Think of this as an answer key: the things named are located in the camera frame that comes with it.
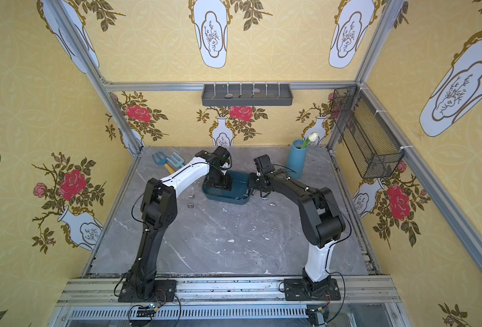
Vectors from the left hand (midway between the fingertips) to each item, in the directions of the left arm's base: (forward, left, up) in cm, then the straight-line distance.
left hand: (223, 187), depth 98 cm
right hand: (0, -11, +3) cm, 11 cm away
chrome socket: (-5, -20, -3) cm, 21 cm away
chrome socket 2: (-8, -23, -2) cm, 24 cm away
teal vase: (+8, -35, +10) cm, 38 cm away
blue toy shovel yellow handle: (+25, +37, -6) cm, 45 cm away
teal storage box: (-3, -8, -2) cm, 8 cm away
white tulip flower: (+7, -38, +26) cm, 46 cm away
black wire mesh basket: (-5, -56, +29) cm, 64 cm away
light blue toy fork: (+20, +26, -5) cm, 33 cm away
